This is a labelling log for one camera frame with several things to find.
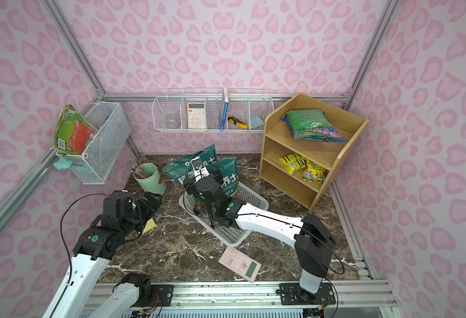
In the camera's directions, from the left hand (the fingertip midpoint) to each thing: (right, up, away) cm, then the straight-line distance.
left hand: (156, 199), depth 73 cm
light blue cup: (+39, +34, +28) cm, 59 cm away
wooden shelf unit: (+47, +22, +10) cm, 53 cm away
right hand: (+15, +10, +2) cm, 18 cm away
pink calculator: (+32, -27, +7) cm, 43 cm away
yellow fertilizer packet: (+55, +14, +17) cm, 59 cm away
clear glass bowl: (-2, +33, +23) cm, 40 cm away
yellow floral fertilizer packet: (+62, +10, +11) cm, 64 cm away
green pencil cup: (-12, +4, +22) cm, 26 cm away
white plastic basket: (+27, -19, +15) cm, 37 cm away
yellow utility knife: (+28, +35, +25) cm, 51 cm away
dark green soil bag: (+7, +11, +7) cm, 15 cm away
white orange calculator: (+10, +37, +22) cm, 44 cm away
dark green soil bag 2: (+26, +11, +3) cm, 29 cm away
